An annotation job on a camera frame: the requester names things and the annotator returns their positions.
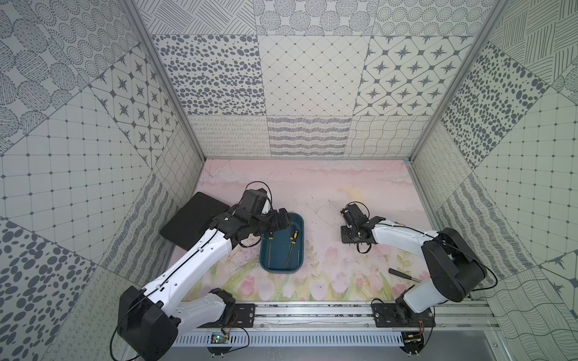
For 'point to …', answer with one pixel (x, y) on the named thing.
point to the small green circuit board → (218, 338)
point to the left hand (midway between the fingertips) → (283, 216)
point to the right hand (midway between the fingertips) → (349, 236)
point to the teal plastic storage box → (281, 251)
